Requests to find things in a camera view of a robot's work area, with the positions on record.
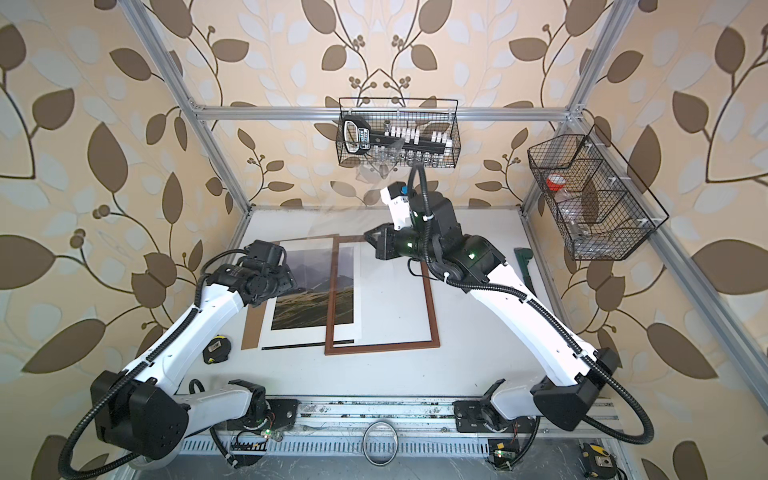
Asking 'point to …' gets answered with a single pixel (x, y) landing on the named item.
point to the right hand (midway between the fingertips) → (366, 236)
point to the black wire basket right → (603, 208)
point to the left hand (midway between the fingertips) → (284, 282)
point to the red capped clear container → (555, 182)
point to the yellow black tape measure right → (597, 461)
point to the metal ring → (380, 443)
